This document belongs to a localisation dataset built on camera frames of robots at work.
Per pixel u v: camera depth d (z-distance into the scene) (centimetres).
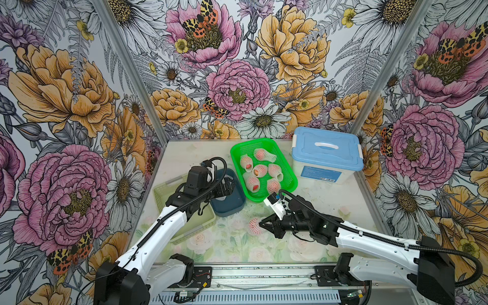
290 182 94
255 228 75
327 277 73
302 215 58
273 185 94
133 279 38
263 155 107
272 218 67
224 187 71
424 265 41
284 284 74
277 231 65
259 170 99
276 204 67
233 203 96
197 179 60
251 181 94
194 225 83
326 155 92
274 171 99
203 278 74
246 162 103
